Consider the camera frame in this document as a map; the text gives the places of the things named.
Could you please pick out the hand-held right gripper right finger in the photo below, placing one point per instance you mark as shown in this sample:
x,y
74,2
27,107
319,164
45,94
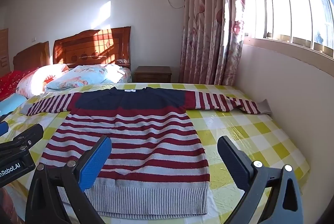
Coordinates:
x,y
233,158

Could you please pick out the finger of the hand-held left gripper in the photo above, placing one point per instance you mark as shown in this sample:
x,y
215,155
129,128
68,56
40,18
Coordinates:
x,y
24,136
3,128

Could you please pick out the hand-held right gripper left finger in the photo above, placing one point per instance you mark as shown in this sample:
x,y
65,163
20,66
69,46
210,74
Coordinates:
x,y
94,164

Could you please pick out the striped knit sweater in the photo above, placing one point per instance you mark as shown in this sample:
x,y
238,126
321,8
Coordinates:
x,y
125,135

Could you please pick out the light blue cloth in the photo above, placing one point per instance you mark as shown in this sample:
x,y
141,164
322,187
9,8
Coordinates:
x,y
10,104

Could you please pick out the yellow checkered table cover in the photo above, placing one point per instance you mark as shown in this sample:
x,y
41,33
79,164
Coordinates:
x,y
245,135

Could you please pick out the red blanket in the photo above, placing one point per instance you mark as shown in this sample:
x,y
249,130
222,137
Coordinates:
x,y
9,83

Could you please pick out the white pink floral pillow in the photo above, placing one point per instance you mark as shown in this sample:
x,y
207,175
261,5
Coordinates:
x,y
39,79

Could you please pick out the wooden cabinet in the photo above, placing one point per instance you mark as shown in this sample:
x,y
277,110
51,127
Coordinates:
x,y
4,51

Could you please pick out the plain wooden headboard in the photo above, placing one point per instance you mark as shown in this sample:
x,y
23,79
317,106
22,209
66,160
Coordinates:
x,y
31,55

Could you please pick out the light blue floral pillow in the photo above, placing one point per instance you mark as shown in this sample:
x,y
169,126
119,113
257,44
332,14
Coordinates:
x,y
83,77

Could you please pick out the wooden nightstand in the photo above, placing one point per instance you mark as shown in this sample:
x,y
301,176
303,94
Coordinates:
x,y
153,74

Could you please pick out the carved wooden headboard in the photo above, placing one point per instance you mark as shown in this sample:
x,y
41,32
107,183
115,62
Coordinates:
x,y
94,46

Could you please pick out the floral pink curtain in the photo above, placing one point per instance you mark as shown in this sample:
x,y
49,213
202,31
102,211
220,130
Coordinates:
x,y
211,20

